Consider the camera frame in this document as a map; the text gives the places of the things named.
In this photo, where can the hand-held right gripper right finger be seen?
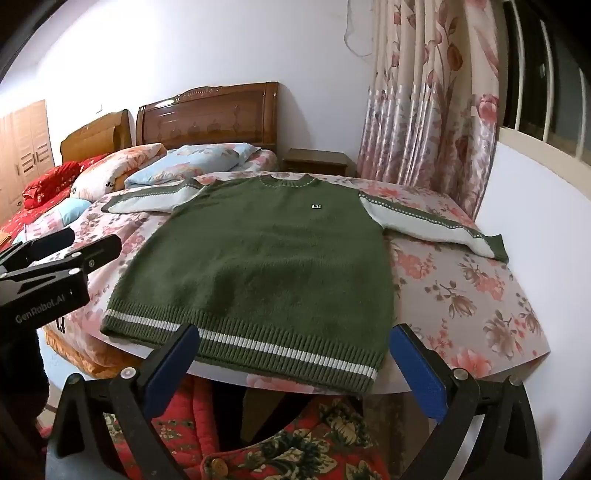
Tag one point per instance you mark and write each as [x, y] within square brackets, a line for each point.
[415, 371]

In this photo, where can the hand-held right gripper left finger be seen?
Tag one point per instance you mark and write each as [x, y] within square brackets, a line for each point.
[171, 371]

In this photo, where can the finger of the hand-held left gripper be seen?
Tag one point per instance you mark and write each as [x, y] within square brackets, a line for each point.
[46, 242]
[99, 249]

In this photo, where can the green knit sweater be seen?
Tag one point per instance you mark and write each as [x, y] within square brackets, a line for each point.
[258, 258]

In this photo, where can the blue and pink floral quilt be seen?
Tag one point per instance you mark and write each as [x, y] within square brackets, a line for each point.
[69, 210]

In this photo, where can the red floral blanket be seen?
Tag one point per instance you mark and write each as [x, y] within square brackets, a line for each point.
[51, 182]

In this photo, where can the orange blanket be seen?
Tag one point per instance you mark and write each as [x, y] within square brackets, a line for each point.
[78, 355]

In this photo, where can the pink floral table cloth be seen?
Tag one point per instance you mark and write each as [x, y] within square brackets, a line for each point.
[461, 295]

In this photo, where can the wooden wardrobe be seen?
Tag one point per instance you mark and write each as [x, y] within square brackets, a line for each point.
[23, 152]

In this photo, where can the small wooden headboard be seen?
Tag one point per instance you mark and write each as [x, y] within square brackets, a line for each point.
[92, 138]

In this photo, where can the light blue floral pillow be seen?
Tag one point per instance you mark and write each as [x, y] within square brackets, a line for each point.
[184, 159]

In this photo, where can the red leaf print quilt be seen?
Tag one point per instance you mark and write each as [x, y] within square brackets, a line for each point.
[314, 443]

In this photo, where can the large wooden headboard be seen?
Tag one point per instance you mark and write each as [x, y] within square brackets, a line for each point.
[207, 115]

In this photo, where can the wooden nightstand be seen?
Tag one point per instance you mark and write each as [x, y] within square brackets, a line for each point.
[314, 161]

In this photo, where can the pink floral curtain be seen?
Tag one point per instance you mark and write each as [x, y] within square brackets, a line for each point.
[415, 115]

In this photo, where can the barred window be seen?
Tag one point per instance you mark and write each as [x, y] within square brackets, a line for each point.
[554, 69]

